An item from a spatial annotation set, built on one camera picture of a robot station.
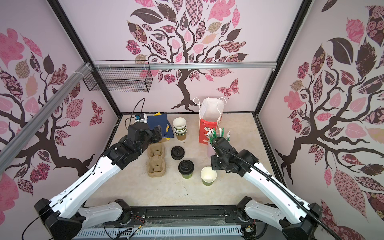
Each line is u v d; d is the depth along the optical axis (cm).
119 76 95
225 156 52
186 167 79
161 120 110
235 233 70
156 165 88
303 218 38
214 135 85
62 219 38
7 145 51
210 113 106
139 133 51
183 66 93
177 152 94
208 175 87
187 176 83
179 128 92
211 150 88
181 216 75
